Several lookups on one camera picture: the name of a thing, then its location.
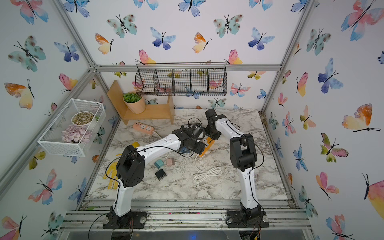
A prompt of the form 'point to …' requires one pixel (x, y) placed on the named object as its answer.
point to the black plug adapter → (160, 174)
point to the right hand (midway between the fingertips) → (210, 133)
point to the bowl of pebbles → (82, 118)
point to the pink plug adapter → (170, 161)
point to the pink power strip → (143, 127)
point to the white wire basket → (51, 141)
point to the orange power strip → (209, 142)
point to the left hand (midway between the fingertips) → (201, 146)
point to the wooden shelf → (151, 111)
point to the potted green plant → (135, 102)
